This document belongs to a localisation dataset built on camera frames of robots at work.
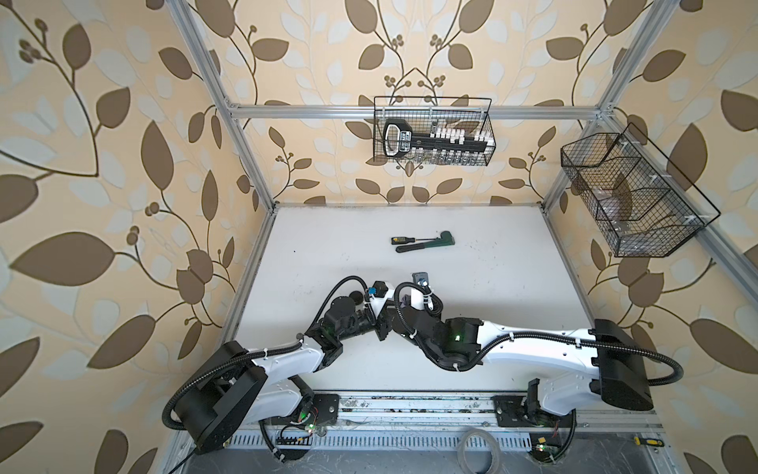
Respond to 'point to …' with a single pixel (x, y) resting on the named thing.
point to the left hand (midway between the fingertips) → (409, 308)
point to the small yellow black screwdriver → (648, 441)
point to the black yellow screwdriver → (405, 240)
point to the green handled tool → (444, 239)
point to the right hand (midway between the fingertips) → (407, 301)
